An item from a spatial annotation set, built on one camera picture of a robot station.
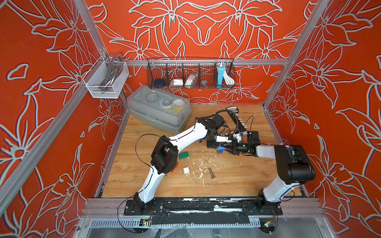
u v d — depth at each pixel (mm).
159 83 970
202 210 728
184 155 907
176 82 872
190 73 975
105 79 830
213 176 826
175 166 876
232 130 1040
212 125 661
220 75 857
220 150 916
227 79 899
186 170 836
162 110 899
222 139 773
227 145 853
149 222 723
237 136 878
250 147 754
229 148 825
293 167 478
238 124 1100
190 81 898
